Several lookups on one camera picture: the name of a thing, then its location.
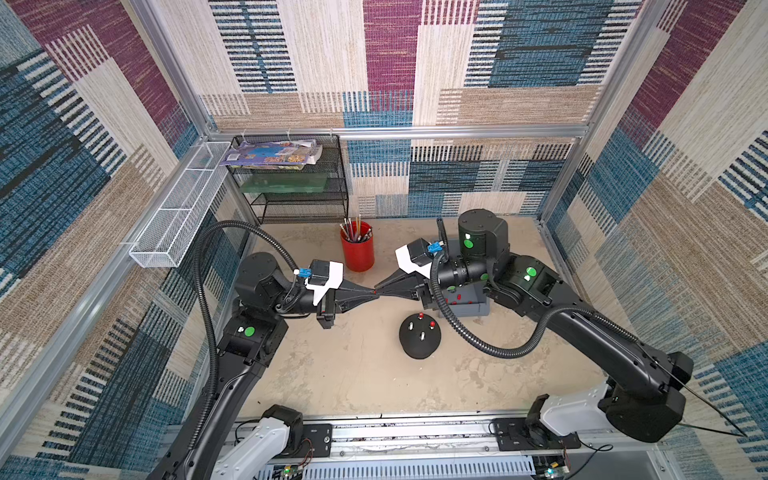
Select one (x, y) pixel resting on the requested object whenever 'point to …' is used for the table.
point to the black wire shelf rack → (278, 195)
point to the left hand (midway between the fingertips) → (376, 294)
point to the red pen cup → (358, 245)
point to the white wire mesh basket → (165, 239)
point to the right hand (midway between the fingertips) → (383, 287)
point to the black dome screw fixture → (420, 335)
